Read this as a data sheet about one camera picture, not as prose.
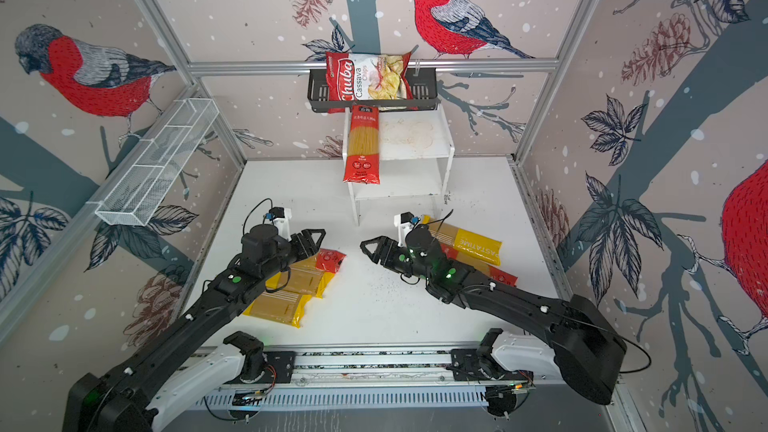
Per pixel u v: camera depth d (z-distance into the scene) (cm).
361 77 88
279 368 73
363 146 75
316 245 73
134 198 71
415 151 78
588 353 41
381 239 69
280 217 72
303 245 70
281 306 82
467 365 73
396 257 67
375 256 67
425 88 95
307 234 72
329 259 89
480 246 93
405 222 72
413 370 74
